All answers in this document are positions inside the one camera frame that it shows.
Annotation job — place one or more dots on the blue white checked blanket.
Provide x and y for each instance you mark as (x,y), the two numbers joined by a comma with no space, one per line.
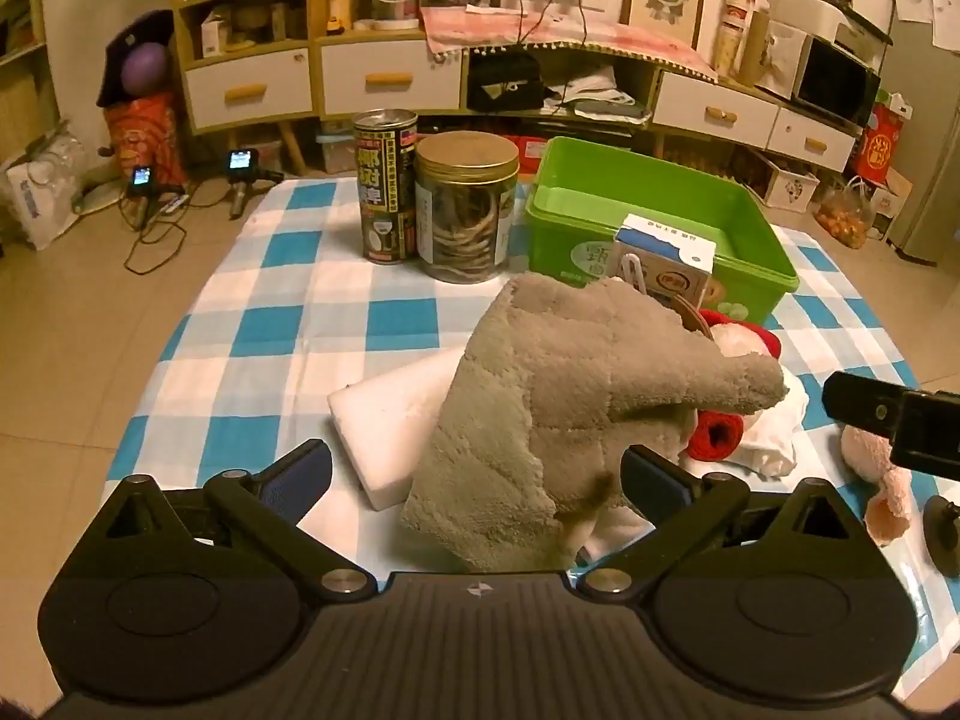
(262,315)

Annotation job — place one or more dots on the white storage crate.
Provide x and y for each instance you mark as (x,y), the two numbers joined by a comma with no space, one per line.
(787,184)

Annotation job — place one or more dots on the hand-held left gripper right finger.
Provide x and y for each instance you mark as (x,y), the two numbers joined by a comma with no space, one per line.
(652,487)

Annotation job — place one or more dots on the pink table runner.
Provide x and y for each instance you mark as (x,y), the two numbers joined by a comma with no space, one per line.
(600,34)

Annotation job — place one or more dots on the black bag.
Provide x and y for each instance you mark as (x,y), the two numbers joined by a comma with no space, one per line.
(502,82)

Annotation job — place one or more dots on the grey fluffy towel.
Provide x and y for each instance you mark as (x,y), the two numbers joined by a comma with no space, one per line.
(562,390)

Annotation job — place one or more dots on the clear storage box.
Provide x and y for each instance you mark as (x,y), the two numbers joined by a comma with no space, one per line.
(334,154)

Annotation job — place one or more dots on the red printed bag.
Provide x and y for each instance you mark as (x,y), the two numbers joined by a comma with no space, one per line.
(142,139)

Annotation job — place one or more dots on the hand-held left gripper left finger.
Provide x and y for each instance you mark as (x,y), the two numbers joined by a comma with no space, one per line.
(296,478)

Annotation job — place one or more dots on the purple ball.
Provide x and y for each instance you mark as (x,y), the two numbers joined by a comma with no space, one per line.
(146,67)

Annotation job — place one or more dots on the white printer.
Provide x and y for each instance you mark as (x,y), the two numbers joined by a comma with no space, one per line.
(817,15)

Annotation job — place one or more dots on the small camera with lit screen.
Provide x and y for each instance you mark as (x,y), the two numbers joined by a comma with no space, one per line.
(241,162)
(142,180)

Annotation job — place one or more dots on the pink plush toy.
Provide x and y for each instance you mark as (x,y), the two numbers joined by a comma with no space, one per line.
(866,457)

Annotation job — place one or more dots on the wooden cabinet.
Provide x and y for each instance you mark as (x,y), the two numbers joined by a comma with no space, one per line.
(315,34)

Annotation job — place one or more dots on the clear jar with gold lid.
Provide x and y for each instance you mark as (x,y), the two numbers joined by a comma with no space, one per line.
(465,210)

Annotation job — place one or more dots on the red white santa plush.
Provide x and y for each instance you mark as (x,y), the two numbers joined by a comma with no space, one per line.
(712,439)

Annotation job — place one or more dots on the grey refrigerator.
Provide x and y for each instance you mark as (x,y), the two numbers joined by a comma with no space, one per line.
(922,127)

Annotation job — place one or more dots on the beige paper roll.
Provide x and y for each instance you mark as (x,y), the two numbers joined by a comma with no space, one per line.
(731,30)

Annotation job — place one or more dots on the green plastic bin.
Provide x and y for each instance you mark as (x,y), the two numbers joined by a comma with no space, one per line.
(600,187)

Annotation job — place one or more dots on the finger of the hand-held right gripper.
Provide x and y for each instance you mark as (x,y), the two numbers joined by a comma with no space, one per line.
(870,405)
(945,529)

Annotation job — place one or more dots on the dark cover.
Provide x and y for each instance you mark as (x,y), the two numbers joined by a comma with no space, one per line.
(120,37)

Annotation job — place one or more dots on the white cloth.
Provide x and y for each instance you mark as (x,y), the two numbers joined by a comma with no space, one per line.
(772,427)

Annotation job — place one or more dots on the white foam block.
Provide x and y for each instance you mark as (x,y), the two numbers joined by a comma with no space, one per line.
(382,420)

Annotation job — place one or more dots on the white plastic bag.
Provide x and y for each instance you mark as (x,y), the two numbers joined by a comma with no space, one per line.
(45,195)

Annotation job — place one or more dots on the white microwave oven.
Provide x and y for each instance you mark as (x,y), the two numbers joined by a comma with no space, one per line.
(836,82)

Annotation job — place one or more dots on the bag of oranges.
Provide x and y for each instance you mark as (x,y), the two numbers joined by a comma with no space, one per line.
(844,217)

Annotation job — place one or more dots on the blue white milk carton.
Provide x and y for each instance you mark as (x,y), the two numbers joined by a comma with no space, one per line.
(667,270)

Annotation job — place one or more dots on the tall printed can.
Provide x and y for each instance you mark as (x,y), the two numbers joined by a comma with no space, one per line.
(384,187)

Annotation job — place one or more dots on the folded clothes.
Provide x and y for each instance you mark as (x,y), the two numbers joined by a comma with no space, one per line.
(600,94)

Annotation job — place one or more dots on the red gift box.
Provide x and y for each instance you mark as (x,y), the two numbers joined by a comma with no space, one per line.
(881,146)

